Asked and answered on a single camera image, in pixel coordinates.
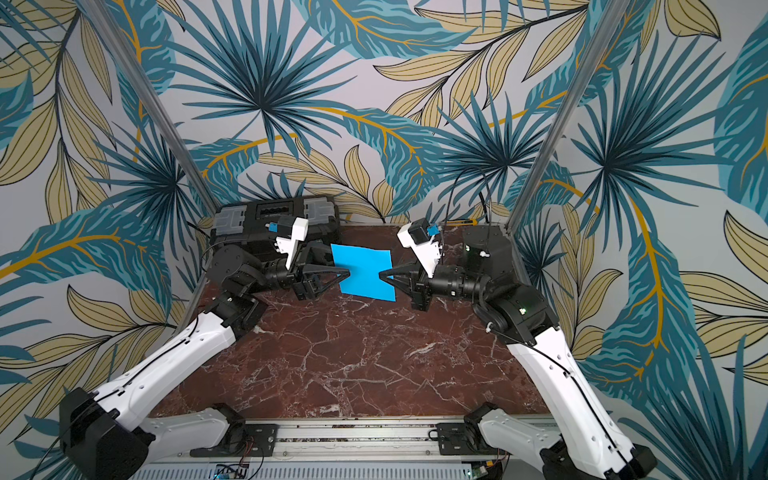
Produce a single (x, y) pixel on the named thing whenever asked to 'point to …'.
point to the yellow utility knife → (473, 222)
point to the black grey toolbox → (248, 220)
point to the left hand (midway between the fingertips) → (348, 271)
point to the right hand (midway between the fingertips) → (383, 273)
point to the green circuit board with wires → (230, 471)
